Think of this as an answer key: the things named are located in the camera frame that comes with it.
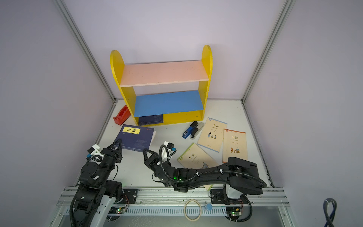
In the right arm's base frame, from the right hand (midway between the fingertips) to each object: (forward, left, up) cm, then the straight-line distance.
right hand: (141, 154), depth 66 cm
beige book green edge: (+6, -27, -22) cm, 36 cm away
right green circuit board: (-22, -45, -24) cm, 56 cm away
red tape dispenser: (+39, +25, -16) cm, 49 cm away
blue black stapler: (+25, -26, -19) cm, 41 cm away
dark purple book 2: (+7, +3, +4) cm, 9 cm away
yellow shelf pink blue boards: (+68, -13, -20) cm, 72 cm away
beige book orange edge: (+15, -55, -25) cm, 63 cm away
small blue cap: (-21, -32, -11) cm, 39 cm away
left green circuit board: (-20, +13, -22) cm, 32 cm away
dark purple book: (+35, +4, -18) cm, 39 cm away
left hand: (+6, +9, +5) cm, 12 cm away
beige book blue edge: (+24, -42, -24) cm, 54 cm away
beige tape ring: (-23, -27, -22) cm, 42 cm away
